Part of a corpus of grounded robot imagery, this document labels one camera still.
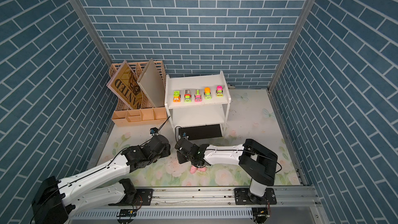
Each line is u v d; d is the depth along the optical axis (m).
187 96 0.68
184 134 0.75
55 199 0.39
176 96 0.68
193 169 0.80
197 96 0.68
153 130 0.72
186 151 0.63
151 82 0.97
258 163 0.46
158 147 0.60
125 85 0.93
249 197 0.67
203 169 0.80
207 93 0.68
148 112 1.02
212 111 0.88
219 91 0.69
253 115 1.08
